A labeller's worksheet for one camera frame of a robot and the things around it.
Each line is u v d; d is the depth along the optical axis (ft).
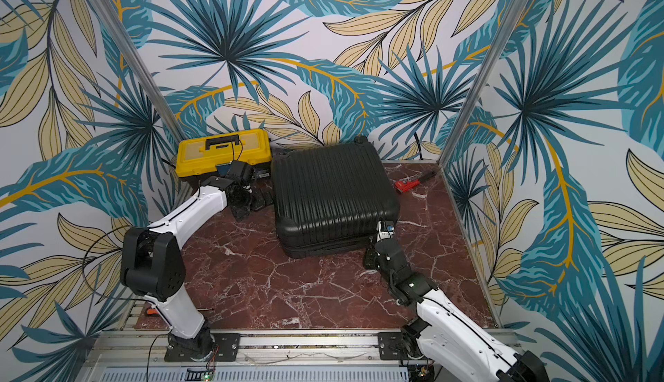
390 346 2.41
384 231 2.31
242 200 2.46
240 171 2.36
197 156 3.23
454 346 1.89
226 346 2.42
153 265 1.52
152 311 2.51
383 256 2.05
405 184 3.63
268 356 2.40
